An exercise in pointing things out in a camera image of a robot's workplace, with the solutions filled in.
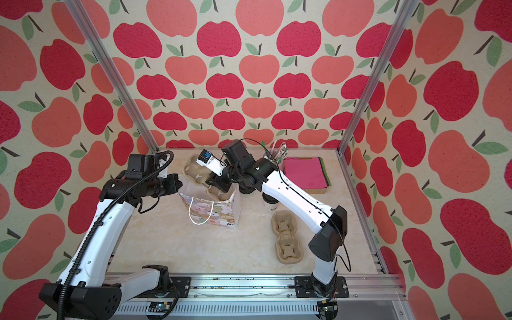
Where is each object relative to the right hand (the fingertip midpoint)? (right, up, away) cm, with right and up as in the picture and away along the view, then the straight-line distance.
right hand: (211, 180), depth 71 cm
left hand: (-11, -2, +2) cm, 11 cm away
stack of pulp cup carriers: (+30, -28, +9) cm, 42 cm away
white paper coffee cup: (+22, -11, +17) cm, 30 cm away
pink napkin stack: (+46, +2, +37) cm, 59 cm away
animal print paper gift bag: (-6, -10, +4) cm, 12 cm away
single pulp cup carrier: (-5, +2, +1) cm, 6 cm away
